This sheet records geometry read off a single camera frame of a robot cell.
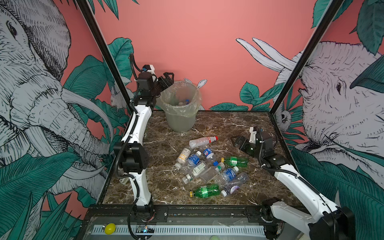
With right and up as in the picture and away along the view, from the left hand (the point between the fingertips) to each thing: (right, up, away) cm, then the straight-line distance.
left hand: (170, 72), depth 78 cm
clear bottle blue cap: (+7, -10, +32) cm, 34 cm away
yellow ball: (-26, -76, -10) cm, 81 cm away
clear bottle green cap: (+22, -57, +10) cm, 62 cm away
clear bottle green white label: (+15, -54, +6) cm, 57 cm away
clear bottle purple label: (+35, -61, 0) cm, 70 cm away
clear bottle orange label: (+6, -48, +12) cm, 50 cm away
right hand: (+34, -35, +1) cm, 49 cm away
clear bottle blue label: (+12, -50, +10) cm, 52 cm away
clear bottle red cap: (+15, -40, +18) cm, 46 cm away
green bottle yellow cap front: (+20, -63, -1) cm, 66 cm away
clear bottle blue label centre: (+31, -56, +2) cm, 64 cm away
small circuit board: (-11, -78, -8) cm, 79 cm away
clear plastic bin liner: (+2, -8, +38) cm, 39 cm away
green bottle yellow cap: (+38, -50, +10) cm, 63 cm away
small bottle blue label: (+21, -45, +13) cm, 52 cm away
